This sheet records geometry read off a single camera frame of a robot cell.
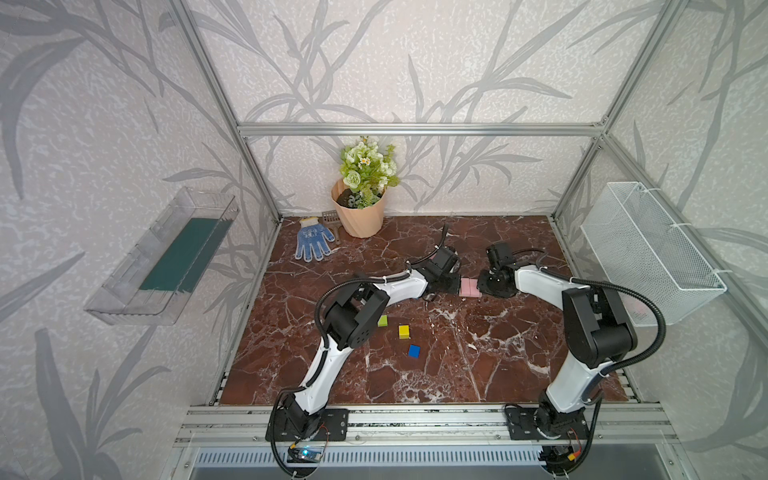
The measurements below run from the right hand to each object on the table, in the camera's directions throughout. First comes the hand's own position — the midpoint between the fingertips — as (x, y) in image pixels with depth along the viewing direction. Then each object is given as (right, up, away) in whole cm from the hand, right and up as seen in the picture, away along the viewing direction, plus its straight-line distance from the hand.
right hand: (483, 277), depth 99 cm
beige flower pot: (-44, +19, +5) cm, 48 cm away
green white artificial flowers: (-40, +36, -2) cm, 54 cm away
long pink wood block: (-7, -3, -2) cm, 8 cm away
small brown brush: (-55, +20, +17) cm, 61 cm away
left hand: (-8, +1, -1) cm, 8 cm away
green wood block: (-33, -12, -9) cm, 36 cm away
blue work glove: (-62, +13, +13) cm, 65 cm away
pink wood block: (-4, -4, -5) cm, 7 cm away
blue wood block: (-24, -20, -14) cm, 34 cm away
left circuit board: (-51, -39, -28) cm, 70 cm away
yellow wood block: (-27, -15, -12) cm, 33 cm away
